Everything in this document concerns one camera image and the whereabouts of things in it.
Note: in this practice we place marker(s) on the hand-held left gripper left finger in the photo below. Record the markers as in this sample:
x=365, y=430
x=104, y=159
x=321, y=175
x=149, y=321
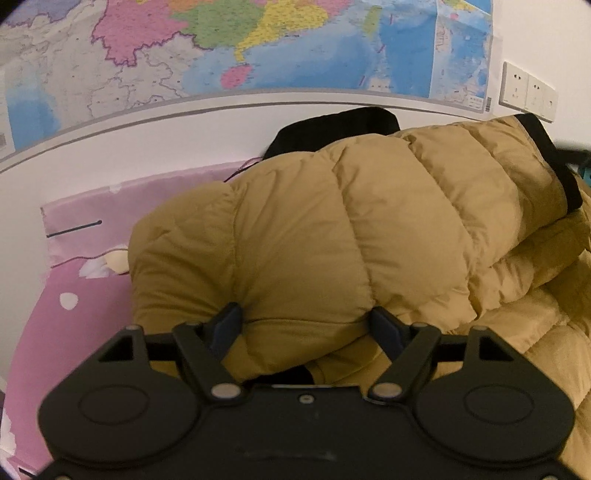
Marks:
x=226, y=325

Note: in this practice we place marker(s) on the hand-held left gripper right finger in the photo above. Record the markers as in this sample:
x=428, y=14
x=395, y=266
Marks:
x=387, y=330

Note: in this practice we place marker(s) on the tan puffer jacket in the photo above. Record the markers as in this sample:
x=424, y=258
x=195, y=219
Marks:
x=369, y=240

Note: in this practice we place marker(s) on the pink printed bed sheet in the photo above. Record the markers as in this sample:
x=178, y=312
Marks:
x=78, y=277

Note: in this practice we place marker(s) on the colourful wall map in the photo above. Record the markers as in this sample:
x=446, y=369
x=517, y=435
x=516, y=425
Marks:
x=231, y=50

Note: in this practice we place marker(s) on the white wall socket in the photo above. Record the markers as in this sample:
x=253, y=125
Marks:
x=513, y=85
x=535, y=94
x=550, y=105

